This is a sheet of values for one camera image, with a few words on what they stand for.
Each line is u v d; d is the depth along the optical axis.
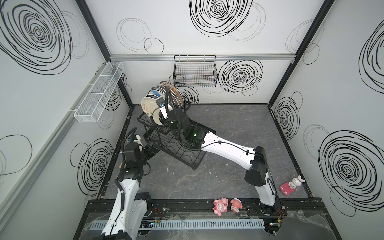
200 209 0.75
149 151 0.71
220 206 0.72
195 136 0.53
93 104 0.74
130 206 0.48
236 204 0.73
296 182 0.75
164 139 0.77
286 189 0.79
